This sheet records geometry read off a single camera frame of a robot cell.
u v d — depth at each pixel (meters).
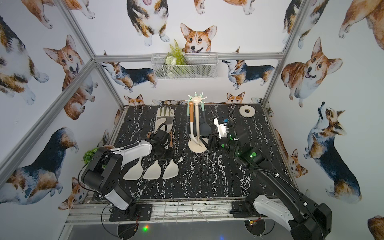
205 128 0.87
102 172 0.46
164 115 1.14
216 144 0.62
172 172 0.85
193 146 0.86
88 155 0.75
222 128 0.64
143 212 0.74
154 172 0.86
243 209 0.73
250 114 1.17
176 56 0.82
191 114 0.71
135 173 0.82
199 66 0.92
